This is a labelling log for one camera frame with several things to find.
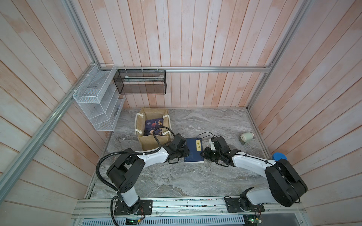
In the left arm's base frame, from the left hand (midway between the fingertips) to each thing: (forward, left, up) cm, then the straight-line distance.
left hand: (187, 153), depth 90 cm
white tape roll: (+10, -40, +4) cm, 42 cm away
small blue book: (+6, -6, -2) cm, 9 cm away
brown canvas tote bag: (0, +24, +13) cm, 27 cm away
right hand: (0, -9, 0) cm, 9 cm away
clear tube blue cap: (-9, -45, +17) cm, 49 cm away
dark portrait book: (+16, +24, +9) cm, 31 cm away
